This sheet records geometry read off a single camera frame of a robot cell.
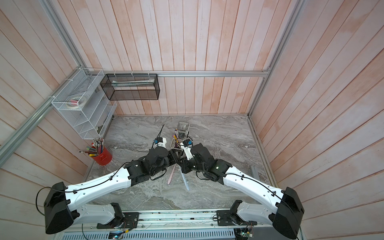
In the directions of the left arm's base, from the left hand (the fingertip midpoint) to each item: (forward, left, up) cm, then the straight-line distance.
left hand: (180, 155), depth 75 cm
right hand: (-3, +1, -1) cm, 3 cm away
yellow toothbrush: (+15, +3, -6) cm, 16 cm away
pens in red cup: (+8, +50, -7) cm, 51 cm away
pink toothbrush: (-6, +7, -19) cm, 21 cm away
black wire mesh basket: (+52, +37, +5) cm, 64 cm away
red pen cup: (+5, +47, -13) cm, 49 cm away
